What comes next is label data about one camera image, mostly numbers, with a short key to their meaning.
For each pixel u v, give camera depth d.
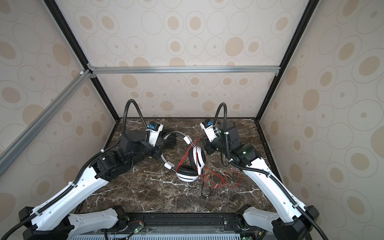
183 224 0.75
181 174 0.59
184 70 0.90
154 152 0.57
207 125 0.58
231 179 0.89
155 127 0.54
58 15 0.70
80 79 0.83
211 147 0.61
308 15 0.70
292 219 0.38
